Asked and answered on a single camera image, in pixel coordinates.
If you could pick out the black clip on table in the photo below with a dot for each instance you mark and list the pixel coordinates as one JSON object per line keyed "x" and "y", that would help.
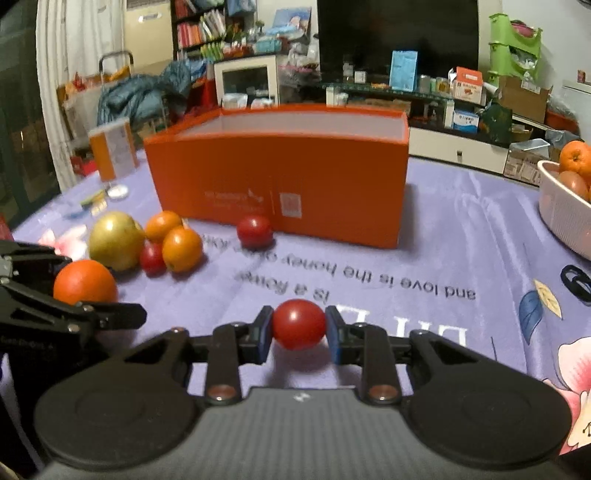
{"x": 577, "y": 282}

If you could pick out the purple floral tablecloth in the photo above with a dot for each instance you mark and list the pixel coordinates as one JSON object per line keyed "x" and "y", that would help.
{"x": 475, "y": 263}

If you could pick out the small orange kumquat right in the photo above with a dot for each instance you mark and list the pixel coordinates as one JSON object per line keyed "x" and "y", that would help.
{"x": 182, "y": 249}

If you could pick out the blue down jacket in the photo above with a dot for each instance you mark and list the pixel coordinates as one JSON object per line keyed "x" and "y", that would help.
{"x": 143, "y": 97}

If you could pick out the small orange kumquat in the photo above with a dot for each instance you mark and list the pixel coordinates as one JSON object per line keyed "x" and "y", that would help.
{"x": 158, "y": 226}
{"x": 182, "y": 249}

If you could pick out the white tv stand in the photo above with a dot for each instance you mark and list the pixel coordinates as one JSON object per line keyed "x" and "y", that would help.
{"x": 453, "y": 149}

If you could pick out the red cherry tomato by pear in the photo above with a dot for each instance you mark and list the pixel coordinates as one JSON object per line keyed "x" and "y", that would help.
{"x": 151, "y": 259}

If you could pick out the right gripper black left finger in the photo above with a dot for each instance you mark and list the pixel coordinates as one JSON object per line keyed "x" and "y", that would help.
{"x": 233, "y": 345}

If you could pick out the brown fruit in basket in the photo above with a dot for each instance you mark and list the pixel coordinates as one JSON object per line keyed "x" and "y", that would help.
{"x": 575, "y": 183}

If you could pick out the white small cabinet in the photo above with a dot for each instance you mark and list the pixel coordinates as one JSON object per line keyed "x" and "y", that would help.
{"x": 256, "y": 76}

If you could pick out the yellow pear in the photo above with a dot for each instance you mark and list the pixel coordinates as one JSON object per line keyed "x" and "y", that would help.
{"x": 116, "y": 241}

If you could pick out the tangerine in basket left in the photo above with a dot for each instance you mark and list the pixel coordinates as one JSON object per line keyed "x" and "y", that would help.
{"x": 575, "y": 156}

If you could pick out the green plastic shelf rack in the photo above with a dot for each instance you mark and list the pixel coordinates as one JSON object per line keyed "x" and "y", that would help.
{"x": 515, "y": 49}

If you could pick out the red cherry tomato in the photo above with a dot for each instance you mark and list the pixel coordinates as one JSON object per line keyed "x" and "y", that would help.
{"x": 298, "y": 324}
{"x": 151, "y": 259}
{"x": 254, "y": 232}

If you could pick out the blue paper packet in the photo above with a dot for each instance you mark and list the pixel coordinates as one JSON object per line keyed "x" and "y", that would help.
{"x": 403, "y": 71}

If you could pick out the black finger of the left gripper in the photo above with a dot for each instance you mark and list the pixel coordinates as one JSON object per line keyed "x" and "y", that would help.
{"x": 22, "y": 306}

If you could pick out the orange white canister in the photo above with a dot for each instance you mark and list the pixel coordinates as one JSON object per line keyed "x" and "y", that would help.
{"x": 113, "y": 149}

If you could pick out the small orange kumquat left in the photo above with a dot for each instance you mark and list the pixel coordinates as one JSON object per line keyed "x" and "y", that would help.
{"x": 158, "y": 226}

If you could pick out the orange cardboard box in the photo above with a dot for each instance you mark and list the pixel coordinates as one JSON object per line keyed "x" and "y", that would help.
{"x": 336, "y": 173}

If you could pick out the white fruit basket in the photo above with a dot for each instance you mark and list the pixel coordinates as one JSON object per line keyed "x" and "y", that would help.
{"x": 565, "y": 214}

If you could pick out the white round lid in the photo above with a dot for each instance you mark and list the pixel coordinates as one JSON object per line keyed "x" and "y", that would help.
{"x": 117, "y": 192}

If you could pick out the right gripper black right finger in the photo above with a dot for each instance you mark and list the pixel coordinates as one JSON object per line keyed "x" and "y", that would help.
{"x": 371, "y": 348}

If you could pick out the black television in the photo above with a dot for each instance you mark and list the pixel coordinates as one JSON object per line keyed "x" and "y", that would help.
{"x": 444, "y": 34}

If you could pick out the yellow green keychain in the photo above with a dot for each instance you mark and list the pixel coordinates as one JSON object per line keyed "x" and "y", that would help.
{"x": 93, "y": 200}

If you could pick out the large orange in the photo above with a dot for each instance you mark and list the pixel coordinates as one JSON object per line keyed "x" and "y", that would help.
{"x": 85, "y": 281}

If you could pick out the white mini fridge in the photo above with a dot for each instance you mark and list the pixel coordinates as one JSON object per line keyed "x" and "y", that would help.
{"x": 578, "y": 97}

